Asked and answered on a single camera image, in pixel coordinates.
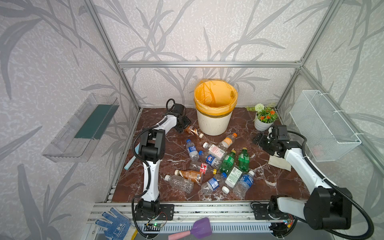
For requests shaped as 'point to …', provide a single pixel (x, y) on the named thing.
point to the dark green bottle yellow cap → (243, 158)
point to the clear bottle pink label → (215, 150)
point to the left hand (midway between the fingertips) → (190, 120)
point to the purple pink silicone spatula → (201, 228)
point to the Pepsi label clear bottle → (212, 160)
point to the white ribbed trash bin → (213, 126)
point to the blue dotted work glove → (117, 224)
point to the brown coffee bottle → (193, 130)
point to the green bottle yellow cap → (227, 162)
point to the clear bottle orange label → (227, 142)
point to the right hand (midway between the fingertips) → (257, 138)
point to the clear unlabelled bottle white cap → (186, 186)
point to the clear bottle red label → (202, 168)
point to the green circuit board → (157, 225)
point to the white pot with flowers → (261, 126)
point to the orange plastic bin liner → (215, 98)
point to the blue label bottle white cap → (244, 185)
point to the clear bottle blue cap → (192, 151)
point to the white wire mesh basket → (326, 134)
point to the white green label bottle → (232, 178)
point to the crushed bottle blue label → (209, 186)
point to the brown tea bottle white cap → (195, 176)
